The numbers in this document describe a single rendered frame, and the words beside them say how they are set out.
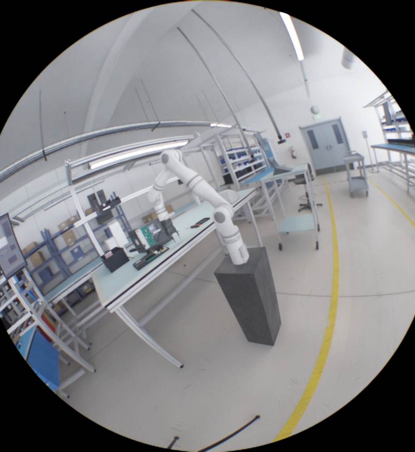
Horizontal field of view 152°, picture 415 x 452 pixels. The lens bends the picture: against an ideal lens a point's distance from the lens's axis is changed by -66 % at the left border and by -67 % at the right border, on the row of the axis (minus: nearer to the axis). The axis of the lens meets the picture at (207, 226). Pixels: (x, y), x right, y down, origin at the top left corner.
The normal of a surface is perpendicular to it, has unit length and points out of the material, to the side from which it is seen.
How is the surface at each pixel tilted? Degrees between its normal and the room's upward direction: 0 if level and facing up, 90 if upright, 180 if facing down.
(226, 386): 0
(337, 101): 90
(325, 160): 90
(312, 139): 90
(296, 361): 0
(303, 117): 90
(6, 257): 101
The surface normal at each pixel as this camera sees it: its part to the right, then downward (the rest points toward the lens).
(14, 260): 0.95, -0.10
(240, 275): -0.51, 0.45
